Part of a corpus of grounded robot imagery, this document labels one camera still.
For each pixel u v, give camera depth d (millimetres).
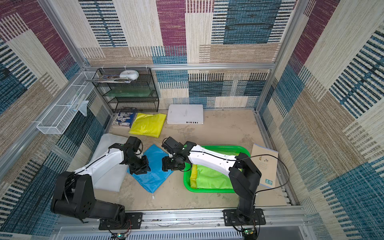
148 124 1089
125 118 1121
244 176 450
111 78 932
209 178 810
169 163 715
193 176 849
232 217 739
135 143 736
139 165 758
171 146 638
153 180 851
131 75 893
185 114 1127
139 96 937
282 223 730
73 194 483
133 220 733
